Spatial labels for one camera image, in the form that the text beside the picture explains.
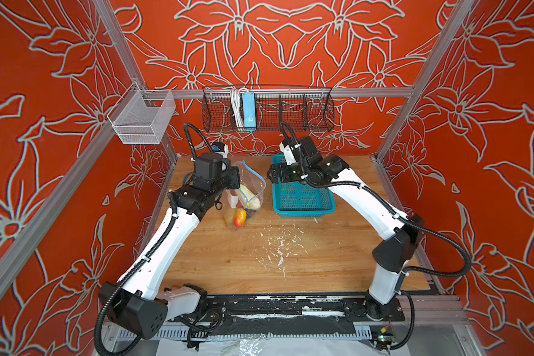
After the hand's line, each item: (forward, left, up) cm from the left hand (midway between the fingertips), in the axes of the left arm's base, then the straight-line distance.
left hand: (234, 167), depth 73 cm
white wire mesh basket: (+21, +43, +1) cm, 48 cm away
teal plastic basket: (+10, -24, -31) cm, 40 cm away
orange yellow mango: (-5, 0, -25) cm, 26 cm away
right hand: (+3, -13, -4) cm, 14 cm away
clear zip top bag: (+3, -5, -10) cm, 12 cm away
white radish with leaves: (-7, -6, -10) cm, 14 cm away
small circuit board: (-42, -51, -33) cm, 74 cm away
